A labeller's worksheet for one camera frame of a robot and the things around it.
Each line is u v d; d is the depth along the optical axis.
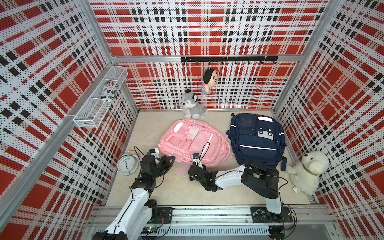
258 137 1.01
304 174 0.78
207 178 0.69
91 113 0.92
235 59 0.88
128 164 0.88
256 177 0.50
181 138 0.96
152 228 0.69
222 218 0.73
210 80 0.91
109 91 0.74
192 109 1.07
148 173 0.63
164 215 0.74
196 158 0.78
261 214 0.73
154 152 0.78
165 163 0.73
